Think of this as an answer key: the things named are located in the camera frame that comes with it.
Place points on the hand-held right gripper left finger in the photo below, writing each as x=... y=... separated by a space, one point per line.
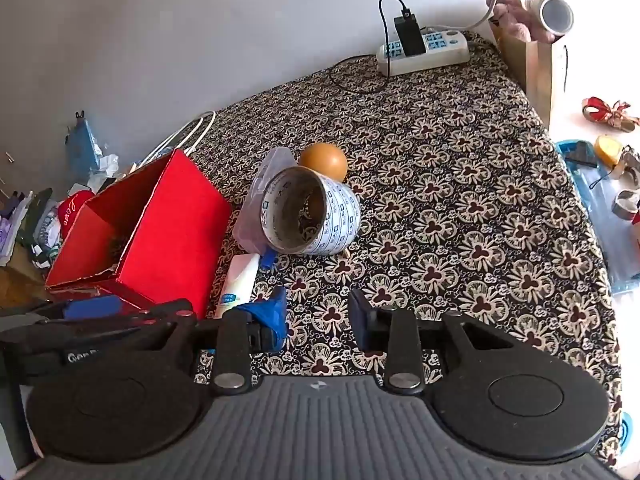
x=270 y=316

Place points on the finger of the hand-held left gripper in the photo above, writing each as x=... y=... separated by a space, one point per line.
x=92 y=306
x=75 y=338

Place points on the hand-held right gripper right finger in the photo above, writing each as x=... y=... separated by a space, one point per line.
x=360 y=321

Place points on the white tube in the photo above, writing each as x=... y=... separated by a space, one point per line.
x=237 y=280

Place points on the clear plastic bag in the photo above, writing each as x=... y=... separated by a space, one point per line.
x=247 y=225

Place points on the red cardboard box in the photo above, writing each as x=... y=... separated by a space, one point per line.
x=175 y=240

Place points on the white printed tape roll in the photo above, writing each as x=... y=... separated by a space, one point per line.
x=340 y=210

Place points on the orange ball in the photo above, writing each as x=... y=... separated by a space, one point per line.
x=322 y=160

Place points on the red hat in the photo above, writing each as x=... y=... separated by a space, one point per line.
x=72 y=210

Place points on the white crumpled plastic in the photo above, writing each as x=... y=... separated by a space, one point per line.
x=105 y=165

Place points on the blue paper bag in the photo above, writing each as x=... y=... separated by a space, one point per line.
x=82 y=145

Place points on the floral patterned blanket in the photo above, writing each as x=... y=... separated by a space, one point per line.
x=450 y=185

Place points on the blue plastic tray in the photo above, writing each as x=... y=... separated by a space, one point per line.
x=600 y=200

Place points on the black binder clip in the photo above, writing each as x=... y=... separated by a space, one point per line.
x=581 y=155

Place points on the white power strip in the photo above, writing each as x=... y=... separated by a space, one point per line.
x=440 y=52

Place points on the grey tape roll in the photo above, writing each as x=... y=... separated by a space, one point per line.
x=625 y=205

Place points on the black charger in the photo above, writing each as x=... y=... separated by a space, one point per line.
x=410 y=35

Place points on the yellow tape roll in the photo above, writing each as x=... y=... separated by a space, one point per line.
x=607 y=150

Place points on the brown cardboard box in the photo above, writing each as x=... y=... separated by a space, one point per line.
x=535 y=70

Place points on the red ribbon bow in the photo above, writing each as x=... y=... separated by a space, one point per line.
x=610 y=112

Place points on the pink plush toy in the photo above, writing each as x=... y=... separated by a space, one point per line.
x=510 y=5

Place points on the white cup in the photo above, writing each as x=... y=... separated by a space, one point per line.
x=540 y=10

